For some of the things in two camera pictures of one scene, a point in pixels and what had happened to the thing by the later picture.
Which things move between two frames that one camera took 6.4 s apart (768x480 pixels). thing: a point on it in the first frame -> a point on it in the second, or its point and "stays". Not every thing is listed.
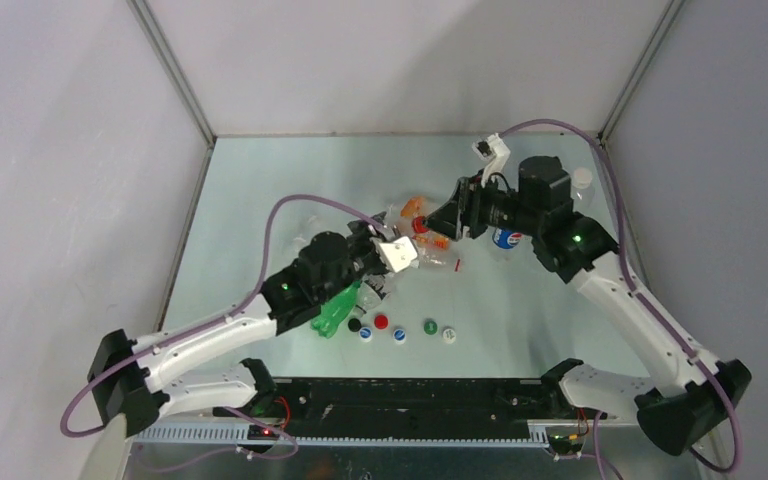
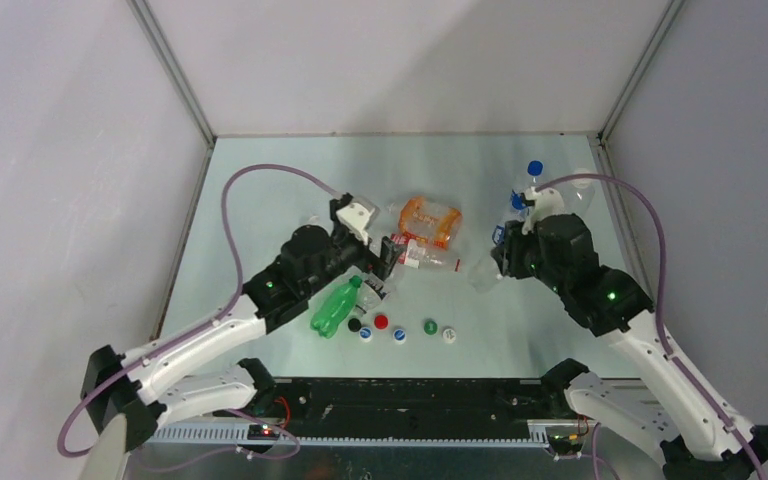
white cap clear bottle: (583, 189) stays
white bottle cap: (449, 335) stays
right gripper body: (474, 197) -> (522, 254)
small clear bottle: (371, 290) stays
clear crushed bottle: (404, 226) -> (483, 274)
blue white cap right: (399, 336) stays
